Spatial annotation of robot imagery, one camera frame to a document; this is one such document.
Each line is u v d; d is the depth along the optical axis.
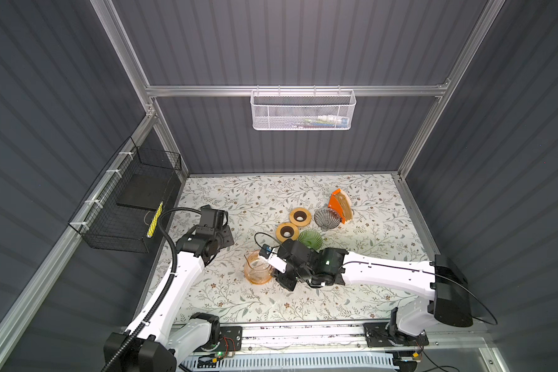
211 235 0.59
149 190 0.76
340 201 0.98
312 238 0.92
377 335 0.72
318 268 0.55
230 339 0.72
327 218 0.99
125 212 0.72
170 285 0.45
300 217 1.04
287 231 0.99
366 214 1.05
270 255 0.63
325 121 0.92
